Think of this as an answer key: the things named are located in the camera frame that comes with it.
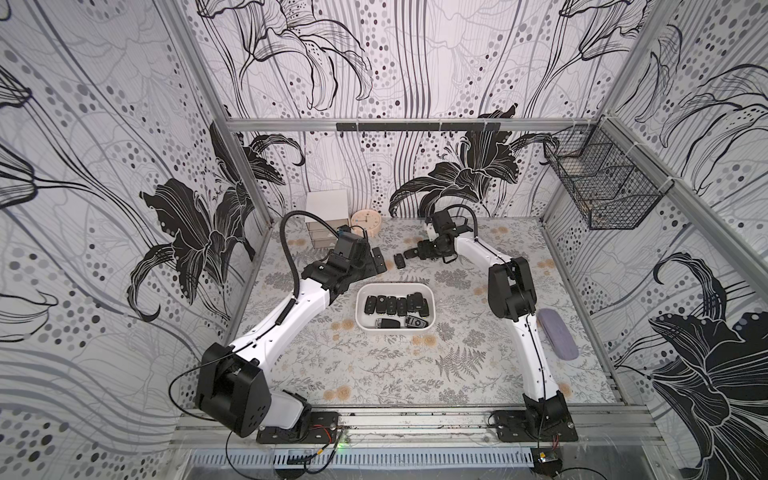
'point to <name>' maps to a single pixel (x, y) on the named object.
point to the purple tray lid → (562, 344)
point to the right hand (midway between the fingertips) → (432, 247)
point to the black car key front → (391, 303)
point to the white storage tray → (366, 323)
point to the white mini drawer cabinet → (330, 207)
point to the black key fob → (387, 323)
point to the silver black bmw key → (415, 322)
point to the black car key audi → (414, 302)
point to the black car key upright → (399, 260)
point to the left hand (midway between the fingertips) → (371, 267)
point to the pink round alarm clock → (365, 219)
